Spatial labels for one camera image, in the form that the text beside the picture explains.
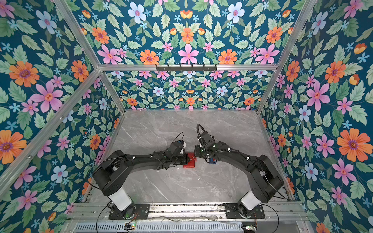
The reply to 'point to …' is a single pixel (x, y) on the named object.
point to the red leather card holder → (191, 163)
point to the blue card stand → (211, 161)
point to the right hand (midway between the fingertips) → (197, 150)
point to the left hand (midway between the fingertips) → (192, 158)
